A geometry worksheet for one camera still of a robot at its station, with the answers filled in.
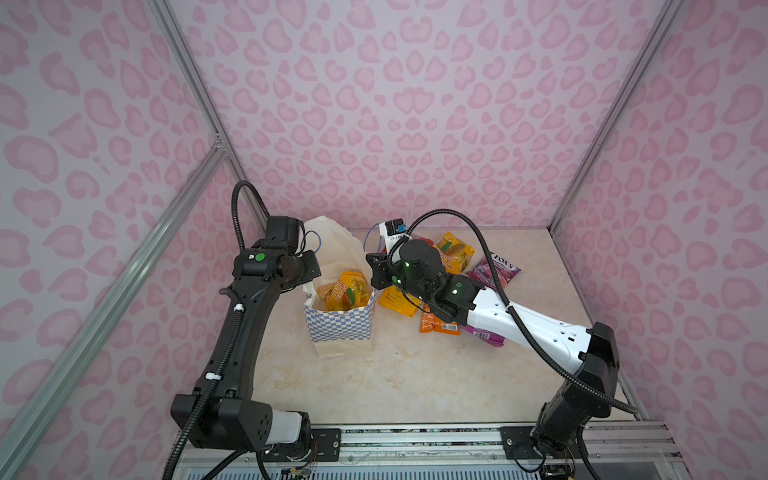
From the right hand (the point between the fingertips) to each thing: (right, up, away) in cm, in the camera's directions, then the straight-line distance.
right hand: (365, 254), depth 69 cm
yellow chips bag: (+7, -9, -6) cm, 13 cm away
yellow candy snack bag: (+27, 0, +32) cm, 42 cm away
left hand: (-15, -2, +6) cm, 16 cm away
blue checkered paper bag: (-7, -19, +4) cm, 21 cm away
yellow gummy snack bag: (-7, -11, +18) cm, 23 cm away
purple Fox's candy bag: (+44, -5, +35) cm, 56 cm away
